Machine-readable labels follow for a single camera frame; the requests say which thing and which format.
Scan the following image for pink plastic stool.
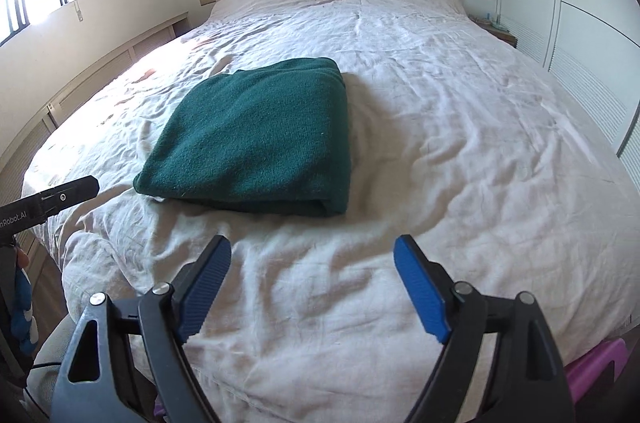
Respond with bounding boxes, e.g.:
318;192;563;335
565;337;627;406

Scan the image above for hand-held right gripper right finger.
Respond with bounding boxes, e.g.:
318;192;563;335
394;235;576;423

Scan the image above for blue object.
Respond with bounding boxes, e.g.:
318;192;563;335
12;270;35;345

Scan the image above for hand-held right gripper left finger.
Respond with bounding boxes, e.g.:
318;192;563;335
50;235;232;423

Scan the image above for white wardrobe doors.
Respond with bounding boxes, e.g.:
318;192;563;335
492;0;640;184

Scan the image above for wooden nightstand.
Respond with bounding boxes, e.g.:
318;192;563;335
470;15;518;48

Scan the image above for person's grey trouser leg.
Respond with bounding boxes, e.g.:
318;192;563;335
22;313;81;423

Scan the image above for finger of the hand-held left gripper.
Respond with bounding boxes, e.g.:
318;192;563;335
35;175;99;217

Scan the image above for bed with white sheet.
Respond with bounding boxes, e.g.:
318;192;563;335
22;0;636;423

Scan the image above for green knitted sweater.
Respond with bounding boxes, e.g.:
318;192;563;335
133;57;355;218

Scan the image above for black cable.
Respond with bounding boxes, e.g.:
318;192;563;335
20;360;68;404

